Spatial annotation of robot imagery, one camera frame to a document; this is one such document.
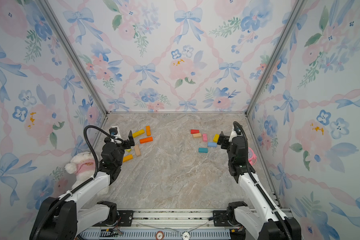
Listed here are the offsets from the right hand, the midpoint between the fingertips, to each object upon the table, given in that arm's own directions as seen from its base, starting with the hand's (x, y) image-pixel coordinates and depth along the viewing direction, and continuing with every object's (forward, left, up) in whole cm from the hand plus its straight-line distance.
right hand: (231, 132), depth 80 cm
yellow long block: (+16, +57, -20) cm, 62 cm away
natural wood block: (+1, +56, -21) cm, 60 cm away
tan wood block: (+15, +16, -22) cm, 30 cm away
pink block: (+12, +11, -21) cm, 27 cm away
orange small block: (+18, +52, -21) cm, 59 cm away
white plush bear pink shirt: (-14, +80, -11) cm, 82 cm away
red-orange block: (+9, +52, -20) cm, 56 cm away
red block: (+19, +18, -23) cm, 34 cm away
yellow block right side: (+13, +3, -22) cm, 26 cm away
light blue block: (+7, +6, -22) cm, 23 cm away
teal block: (+3, +13, -23) cm, 27 cm away
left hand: (+1, +59, -1) cm, 59 cm away
